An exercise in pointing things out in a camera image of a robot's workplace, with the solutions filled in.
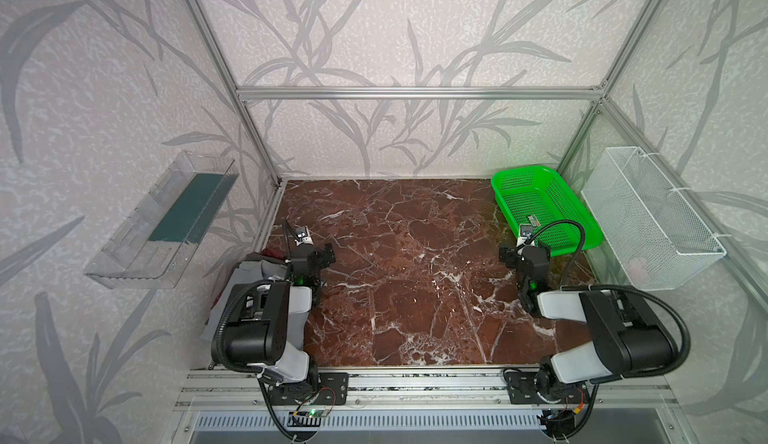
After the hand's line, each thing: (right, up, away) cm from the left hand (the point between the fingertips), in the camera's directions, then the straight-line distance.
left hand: (315, 234), depth 94 cm
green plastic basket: (+81, +12, +21) cm, 84 cm away
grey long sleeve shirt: (-17, -10, -9) cm, 22 cm away
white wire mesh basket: (+82, +2, -32) cm, 88 cm away
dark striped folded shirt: (-16, -7, -3) cm, 18 cm away
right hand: (+66, +1, -1) cm, 66 cm away
